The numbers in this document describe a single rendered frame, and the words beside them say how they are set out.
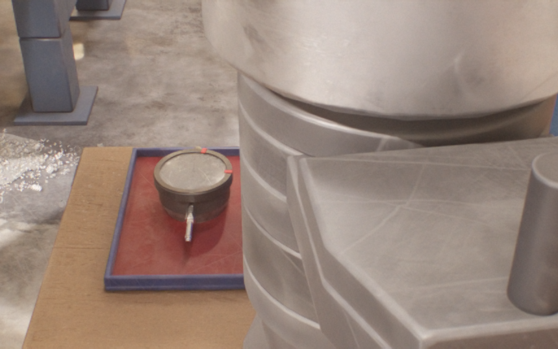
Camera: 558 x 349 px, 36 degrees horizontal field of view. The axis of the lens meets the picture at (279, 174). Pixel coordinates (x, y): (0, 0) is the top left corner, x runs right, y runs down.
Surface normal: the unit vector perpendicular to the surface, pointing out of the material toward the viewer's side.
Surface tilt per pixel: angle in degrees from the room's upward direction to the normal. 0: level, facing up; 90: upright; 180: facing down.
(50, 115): 0
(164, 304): 0
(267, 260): 90
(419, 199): 0
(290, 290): 90
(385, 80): 89
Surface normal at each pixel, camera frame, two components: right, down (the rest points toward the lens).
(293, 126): -0.64, 0.43
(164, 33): 0.00, -0.82
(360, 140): -0.30, 0.55
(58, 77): 0.02, 0.57
